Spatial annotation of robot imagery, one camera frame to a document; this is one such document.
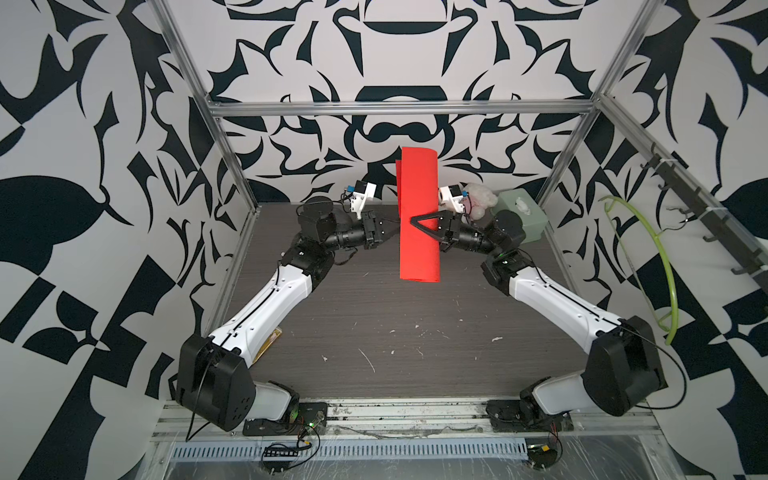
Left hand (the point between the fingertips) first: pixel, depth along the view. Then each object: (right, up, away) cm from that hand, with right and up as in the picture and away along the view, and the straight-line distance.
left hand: (406, 219), depth 65 cm
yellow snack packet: (-37, -34, +20) cm, 54 cm away
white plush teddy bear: (+29, +9, +45) cm, 55 cm away
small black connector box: (+32, -55, +6) cm, 64 cm away
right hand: (+1, -2, -1) cm, 3 cm away
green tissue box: (+47, +7, +44) cm, 65 cm away
